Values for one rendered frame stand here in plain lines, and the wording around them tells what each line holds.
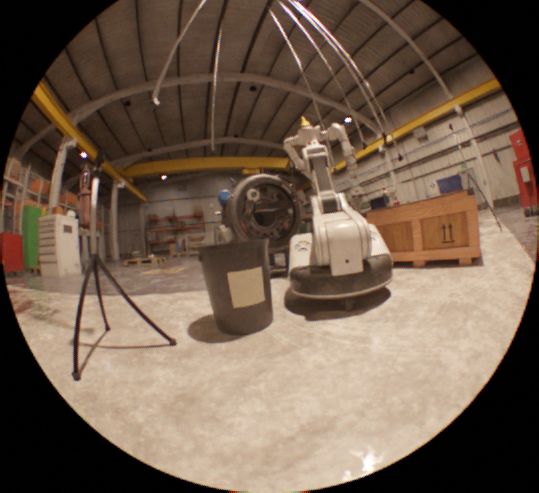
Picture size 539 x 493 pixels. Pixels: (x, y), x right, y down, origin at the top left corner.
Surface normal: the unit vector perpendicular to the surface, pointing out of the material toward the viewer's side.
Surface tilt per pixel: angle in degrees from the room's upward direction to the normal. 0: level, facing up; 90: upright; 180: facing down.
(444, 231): 90
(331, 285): 90
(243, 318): 93
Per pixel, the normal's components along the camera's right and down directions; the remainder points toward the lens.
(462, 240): -0.89, 0.07
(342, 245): -0.31, -0.04
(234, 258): 0.14, -0.05
